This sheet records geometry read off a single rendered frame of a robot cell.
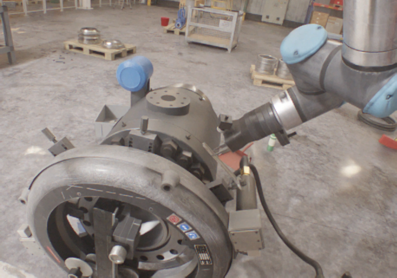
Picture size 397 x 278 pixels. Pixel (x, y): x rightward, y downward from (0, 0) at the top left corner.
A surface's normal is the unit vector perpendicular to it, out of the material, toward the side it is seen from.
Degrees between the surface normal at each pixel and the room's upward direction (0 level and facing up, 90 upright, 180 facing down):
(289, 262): 0
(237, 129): 40
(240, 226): 22
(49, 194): 90
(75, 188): 90
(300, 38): 47
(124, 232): 4
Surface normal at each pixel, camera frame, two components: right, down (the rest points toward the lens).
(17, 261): 0.13, -0.86
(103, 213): -0.14, 0.48
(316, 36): -0.58, -0.55
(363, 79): -0.59, 0.69
